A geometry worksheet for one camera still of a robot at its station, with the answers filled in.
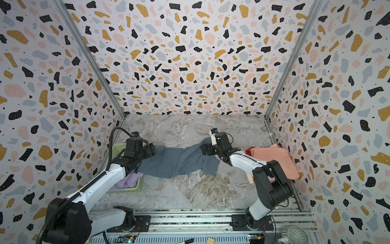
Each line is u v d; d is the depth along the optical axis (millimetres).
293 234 713
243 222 742
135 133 753
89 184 467
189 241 693
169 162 940
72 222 398
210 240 691
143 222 740
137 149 664
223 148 713
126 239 702
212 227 732
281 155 973
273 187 456
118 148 958
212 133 832
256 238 715
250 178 879
